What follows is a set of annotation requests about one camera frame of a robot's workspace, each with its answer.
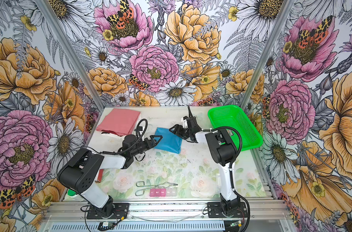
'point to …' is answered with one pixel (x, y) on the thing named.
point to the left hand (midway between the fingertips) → (159, 141)
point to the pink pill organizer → (163, 192)
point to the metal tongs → (139, 192)
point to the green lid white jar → (71, 193)
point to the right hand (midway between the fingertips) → (173, 133)
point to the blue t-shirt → (169, 142)
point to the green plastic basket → (224, 116)
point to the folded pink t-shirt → (119, 121)
